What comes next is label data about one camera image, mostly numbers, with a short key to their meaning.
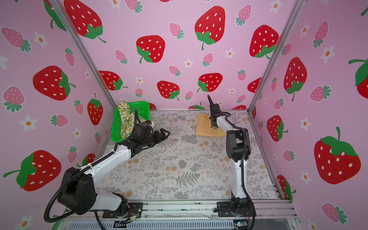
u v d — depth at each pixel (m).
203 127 1.09
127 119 1.08
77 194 0.42
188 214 0.73
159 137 0.75
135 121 0.65
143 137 0.67
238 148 0.59
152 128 0.69
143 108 1.18
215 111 0.85
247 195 0.63
